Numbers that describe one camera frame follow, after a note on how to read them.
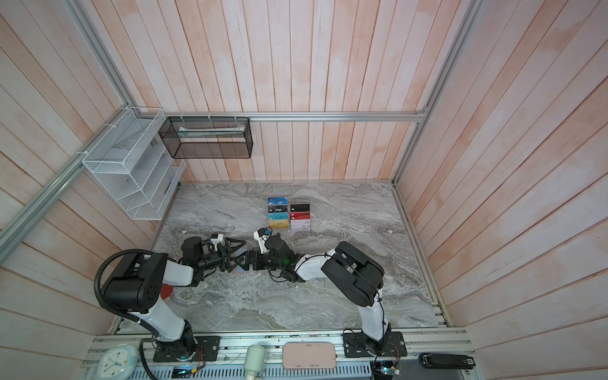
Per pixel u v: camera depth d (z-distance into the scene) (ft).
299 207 3.31
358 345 2.40
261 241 2.68
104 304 1.47
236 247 2.73
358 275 1.68
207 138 3.48
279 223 3.31
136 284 1.55
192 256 2.46
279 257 2.34
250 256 2.52
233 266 2.96
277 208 3.31
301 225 3.31
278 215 3.31
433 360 2.20
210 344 2.44
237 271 2.94
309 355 2.35
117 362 2.26
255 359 2.17
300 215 3.31
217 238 2.94
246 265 2.51
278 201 3.31
